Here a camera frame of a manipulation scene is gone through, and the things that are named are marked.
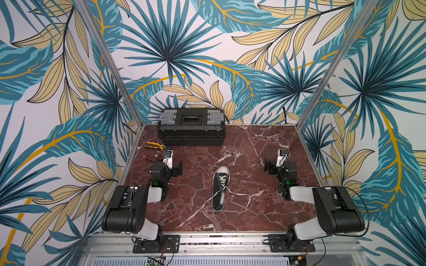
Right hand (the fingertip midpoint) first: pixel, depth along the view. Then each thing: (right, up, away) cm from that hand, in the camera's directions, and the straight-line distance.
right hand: (275, 158), depth 93 cm
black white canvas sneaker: (-31, -11, -3) cm, 33 cm away
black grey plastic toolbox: (-47, +18, +2) cm, 51 cm away
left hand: (-58, -1, 0) cm, 58 cm away
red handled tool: (-69, +1, +7) cm, 69 cm away
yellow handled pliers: (-68, +6, +14) cm, 70 cm away
